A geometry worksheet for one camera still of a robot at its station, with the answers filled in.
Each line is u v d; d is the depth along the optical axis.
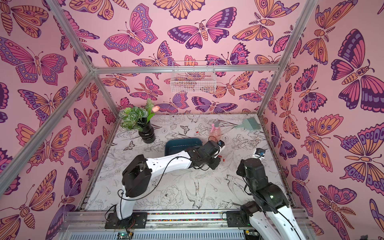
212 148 0.65
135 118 0.85
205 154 0.66
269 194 0.47
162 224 0.73
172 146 1.01
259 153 0.60
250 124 1.13
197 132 1.09
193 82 1.06
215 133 1.02
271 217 0.46
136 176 0.50
